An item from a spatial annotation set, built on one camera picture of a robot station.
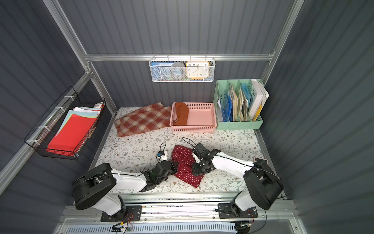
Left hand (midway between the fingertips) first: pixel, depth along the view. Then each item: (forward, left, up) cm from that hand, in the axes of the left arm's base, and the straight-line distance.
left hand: (179, 163), depth 86 cm
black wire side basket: (+5, +57, +30) cm, 65 cm away
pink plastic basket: (+40, -16, -4) cm, 43 cm away
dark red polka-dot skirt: (+7, -2, -3) cm, 8 cm away
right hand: (-4, -11, -2) cm, 12 cm away
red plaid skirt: (+42, +20, -3) cm, 47 cm away
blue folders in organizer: (+33, -32, +14) cm, 48 cm away
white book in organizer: (+38, -54, +21) cm, 69 cm away
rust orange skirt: (+41, -1, +3) cm, 41 cm away
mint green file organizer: (+34, -39, +16) cm, 55 cm away
